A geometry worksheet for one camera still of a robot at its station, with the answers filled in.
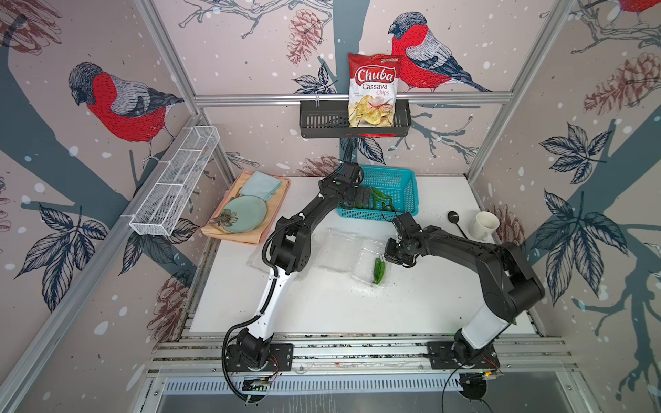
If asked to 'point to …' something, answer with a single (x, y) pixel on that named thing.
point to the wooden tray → (211, 226)
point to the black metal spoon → (454, 217)
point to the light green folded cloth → (261, 185)
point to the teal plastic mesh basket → (378, 175)
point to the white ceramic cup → (483, 225)
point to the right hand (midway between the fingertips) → (383, 255)
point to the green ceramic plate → (244, 213)
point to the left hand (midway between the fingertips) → (364, 188)
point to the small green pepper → (375, 195)
